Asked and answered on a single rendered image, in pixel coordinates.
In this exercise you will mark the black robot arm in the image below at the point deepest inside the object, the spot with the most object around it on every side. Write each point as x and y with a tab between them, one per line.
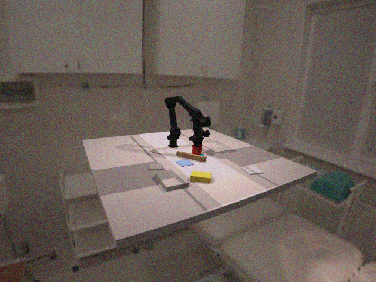
198	119

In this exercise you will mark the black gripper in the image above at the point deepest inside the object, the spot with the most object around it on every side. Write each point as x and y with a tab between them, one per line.
197	140

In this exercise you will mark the yellow rectangular block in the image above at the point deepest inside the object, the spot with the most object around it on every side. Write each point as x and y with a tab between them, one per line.
201	177

